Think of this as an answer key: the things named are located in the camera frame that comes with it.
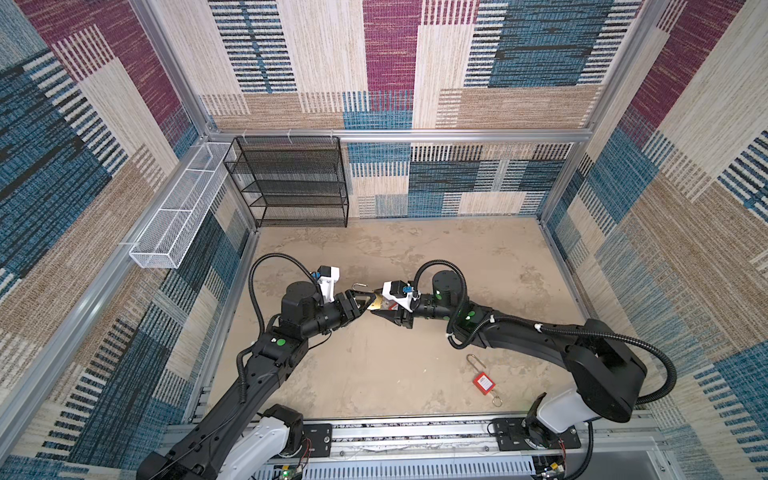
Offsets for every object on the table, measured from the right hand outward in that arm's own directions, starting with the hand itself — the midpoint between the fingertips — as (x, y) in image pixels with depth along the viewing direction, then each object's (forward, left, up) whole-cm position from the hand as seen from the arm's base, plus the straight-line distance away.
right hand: (376, 300), depth 76 cm
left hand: (-1, +1, +4) cm, 4 cm away
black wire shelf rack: (+51, +31, -2) cm, 60 cm away
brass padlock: (-1, -1, +2) cm, 3 cm away
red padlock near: (-15, -27, -19) cm, 37 cm away
